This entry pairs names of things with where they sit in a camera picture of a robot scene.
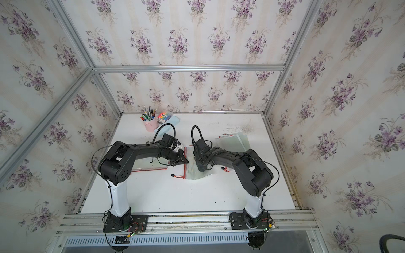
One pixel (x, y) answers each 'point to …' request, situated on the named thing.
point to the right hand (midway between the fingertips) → (204, 160)
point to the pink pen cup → (150, 121)
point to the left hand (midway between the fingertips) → (188, 162)
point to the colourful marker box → (163, 116)
